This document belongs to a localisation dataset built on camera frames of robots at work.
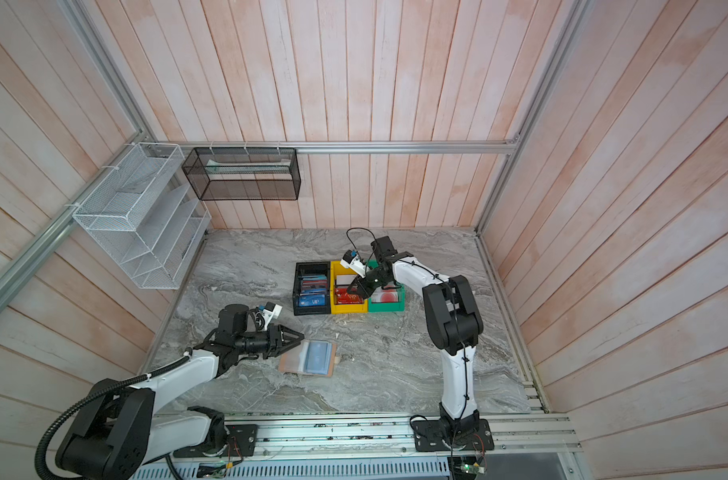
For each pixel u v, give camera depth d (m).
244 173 1.05
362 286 0.85
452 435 0.65
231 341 0.69
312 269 1.11
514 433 0.76
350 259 0.86
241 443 0.73
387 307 0.96
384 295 0.98
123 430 0.41
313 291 1.00
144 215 0.73
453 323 0.54
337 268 1.01
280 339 0.75
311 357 0.86
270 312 0.81
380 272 0.84
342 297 0.96
